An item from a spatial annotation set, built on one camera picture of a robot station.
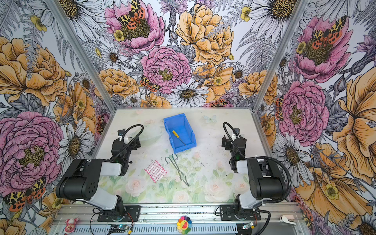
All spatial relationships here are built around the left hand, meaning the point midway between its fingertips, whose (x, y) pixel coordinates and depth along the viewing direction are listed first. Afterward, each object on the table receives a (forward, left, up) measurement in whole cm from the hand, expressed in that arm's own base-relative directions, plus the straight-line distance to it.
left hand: (131, 138), depth 94 cm
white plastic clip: (-43, -84, -6) cm, 94 cm away
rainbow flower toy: (-45, -34, -6) cm, 56 cm away
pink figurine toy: (-44, +19, -6) cm, 48 cm away
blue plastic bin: (+16, -30, -5) cm, 34 cm away
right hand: (-1, -64, -1) cm, 64 cm away
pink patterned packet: (-17, -16, -9) cm, 25 cm away
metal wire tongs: (-21, -33, -9) cm, 40 cm away
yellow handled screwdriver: (+7, -28, -6) cm, 29 cm away
